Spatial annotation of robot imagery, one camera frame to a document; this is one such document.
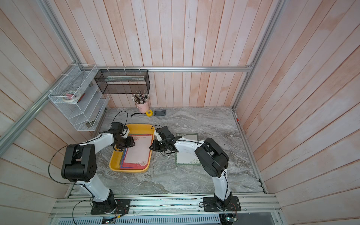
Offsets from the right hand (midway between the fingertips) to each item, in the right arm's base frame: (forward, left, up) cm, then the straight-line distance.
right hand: (150, 148), depth 90 cm
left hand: (+4, +14, -4) cm, 16 cm away
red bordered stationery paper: (-4, +8, -4) cm, 10 cm away
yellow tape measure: (+33, +7, -5) cm, 34 cm away
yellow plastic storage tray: (-8, +22, -4) cm, 24 cm away
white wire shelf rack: (+8, +35, +23) cm, 43 cm away
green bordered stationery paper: (-4, -21, -7) cm, 23 cm away
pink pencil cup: (+37, +12, -1) cm, 39 cm away
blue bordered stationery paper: (-11, +18, -5) cm, 21 cm away
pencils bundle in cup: (+44, +14, +6) cm, 47 cm away
